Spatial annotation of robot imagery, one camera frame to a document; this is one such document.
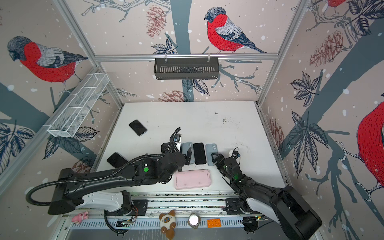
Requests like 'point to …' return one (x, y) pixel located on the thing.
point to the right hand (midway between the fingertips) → (212, 159)
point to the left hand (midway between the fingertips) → (183, 147)
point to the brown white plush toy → (167, 222)
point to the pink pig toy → (77, 218)
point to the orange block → (214, 223)
